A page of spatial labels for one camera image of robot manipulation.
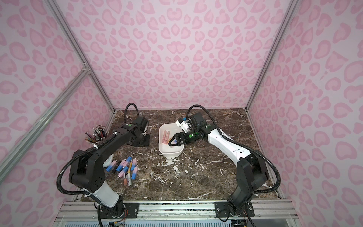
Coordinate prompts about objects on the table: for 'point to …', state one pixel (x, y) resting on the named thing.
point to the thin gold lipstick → (130, 167)
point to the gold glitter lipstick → (169, 140)
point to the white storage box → (166, 149)
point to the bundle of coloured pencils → (99, 133)
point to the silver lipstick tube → (129, 179)
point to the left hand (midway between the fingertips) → (148, 142)
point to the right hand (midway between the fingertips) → (176, 142)
